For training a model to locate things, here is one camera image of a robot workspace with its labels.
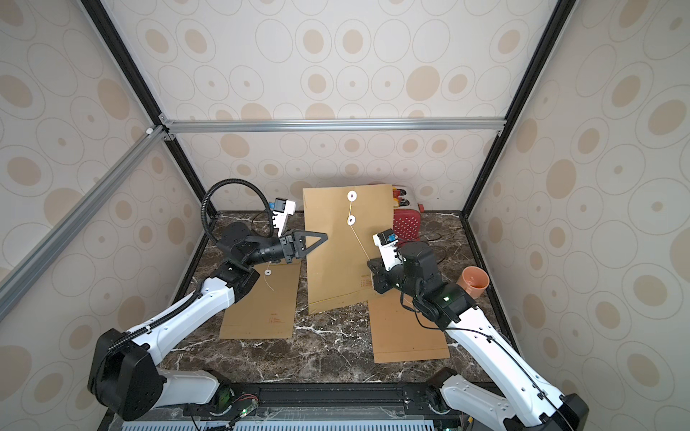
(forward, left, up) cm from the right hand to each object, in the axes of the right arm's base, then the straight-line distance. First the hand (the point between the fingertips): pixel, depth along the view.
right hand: (367, 266), depth 71 cm
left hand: (-2, +9, +11) cm, 15 cm away
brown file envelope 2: (-1, +34, -27) cm, 43 cm away
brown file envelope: (-4, +8, +3) cm, 9 cm away
